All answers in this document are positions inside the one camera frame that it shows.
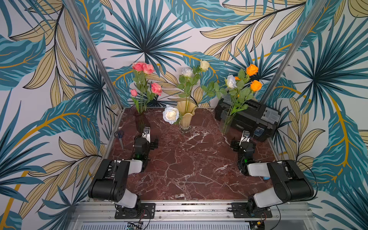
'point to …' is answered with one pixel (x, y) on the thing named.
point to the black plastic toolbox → (247, 115)
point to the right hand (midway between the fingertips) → (243, 138)
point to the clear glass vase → (225, 125)
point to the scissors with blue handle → (120, 134)
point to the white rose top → (213, 88)
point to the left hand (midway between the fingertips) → (148, 136)
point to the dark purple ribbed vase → (140, 118)
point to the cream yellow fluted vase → (186, 119)
